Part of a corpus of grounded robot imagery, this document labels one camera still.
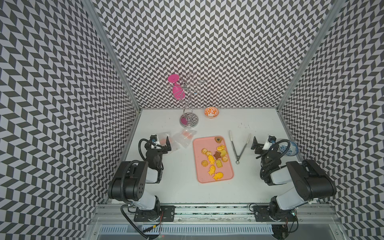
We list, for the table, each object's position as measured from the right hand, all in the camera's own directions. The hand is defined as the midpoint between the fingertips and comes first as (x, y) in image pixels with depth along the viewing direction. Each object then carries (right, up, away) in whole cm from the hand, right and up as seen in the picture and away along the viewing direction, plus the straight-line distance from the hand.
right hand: (262, 139), depth 89 cm
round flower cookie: (-23, -12, +2) cm, 26 cm away
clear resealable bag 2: (-49, -1, +10) cm, 50 cm away
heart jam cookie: (-25, -1, +10) cm, 27 cm away
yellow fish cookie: (-31, -18, -3) cm, 36 cm away
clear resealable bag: (-62, 0, +3) cm, 62 cm away
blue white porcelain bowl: (+20, -8, +3) cm, 22 cm away
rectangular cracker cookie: (-26, -14, 0) cm, 30 cm away
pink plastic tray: (-30, -13, +2) cm, 33 cm away
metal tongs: (-15, -14, +2) cm, 20 cm away
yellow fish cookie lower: (-28, -20, -5) cm, 34 cm away
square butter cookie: (-23, -9, +4) cm, 25 cm away
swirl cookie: (-35, -8, +5) cm, 37 cm away
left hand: (-62, +1, +1) cm, 62 cm away
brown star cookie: (-27, -10, +3) cm, 29 cm away
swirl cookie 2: (-33, -9, +4) cm, 34 cm away
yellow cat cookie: (-25, -6, +7) cm, 26 cm away
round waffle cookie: (-35, -14, -1) cm, 38 cm away
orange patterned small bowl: (-29, +18, +25) cm, 42 cm away
